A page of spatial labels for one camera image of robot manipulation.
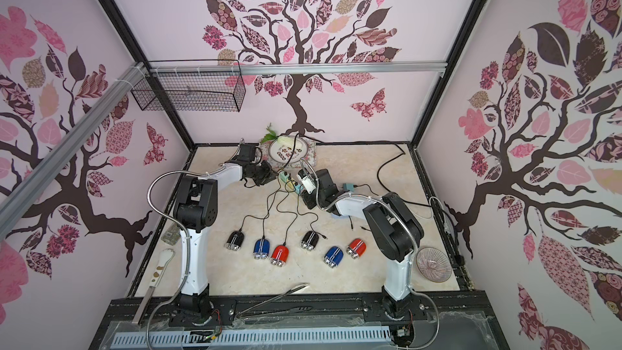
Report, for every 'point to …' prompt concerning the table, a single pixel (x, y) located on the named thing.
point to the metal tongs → (245, 312)
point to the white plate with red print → (283, 154)
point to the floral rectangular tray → (264, 147)
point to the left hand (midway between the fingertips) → (279, 176)
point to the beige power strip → (290, 184)
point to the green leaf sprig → (270, 136)
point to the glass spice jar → (171, 234)
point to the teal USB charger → (349, 186)
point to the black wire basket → (189, 92)
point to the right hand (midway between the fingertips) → (306, 189)
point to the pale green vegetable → (285, 141)
